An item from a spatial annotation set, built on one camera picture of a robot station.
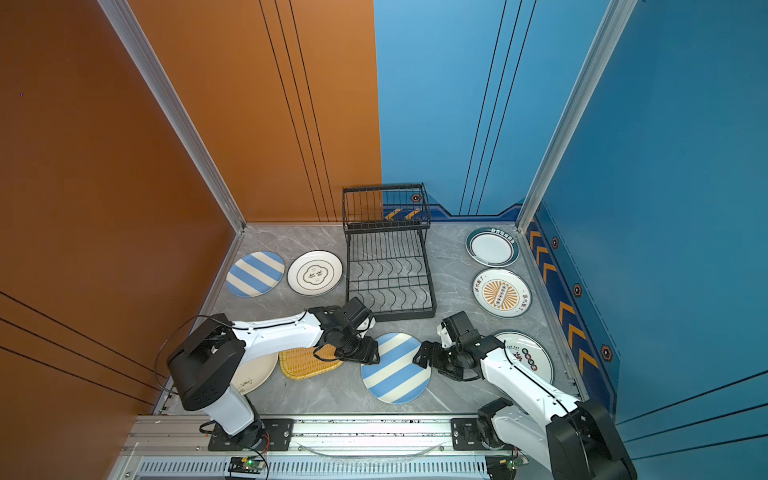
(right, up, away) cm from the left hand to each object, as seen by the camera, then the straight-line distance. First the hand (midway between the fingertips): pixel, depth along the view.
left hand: (375, 356), depth 85 cm
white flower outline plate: (-23, +23, +20) cm, 38 cm away
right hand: (+14, -1, -3) cm, 14 cm away
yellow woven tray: (-22, -2, 0) cm, 22 cm away
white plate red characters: (+46, 0, +4) cm, 46 cm away
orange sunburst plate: (+42, +16, +15) cm, 47 cm away
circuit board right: (+32, -21, -15) cm, 41 cm away
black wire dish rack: (+3, +27, +22) cm, 35 cm away
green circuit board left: (-30, -21, -14) cm, 39 cm away
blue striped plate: (-44, +22, +21) cm, 54 cm away
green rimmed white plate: (+43, +32, +28) cm, 61 cm away
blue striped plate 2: (+6, -5, -3) cm, 9 cm away
